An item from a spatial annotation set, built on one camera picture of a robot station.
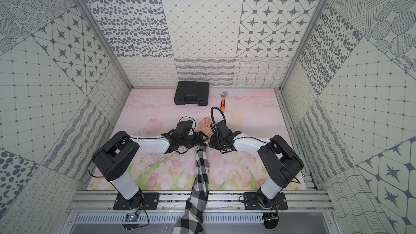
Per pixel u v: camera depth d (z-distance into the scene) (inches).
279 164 18.3
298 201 30.0
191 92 45.3
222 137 27.7
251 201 28.9
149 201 28.9
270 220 27.8
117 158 18.5
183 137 29.2
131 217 28.2
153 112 42.2
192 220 26.0
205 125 38.7
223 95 46.3
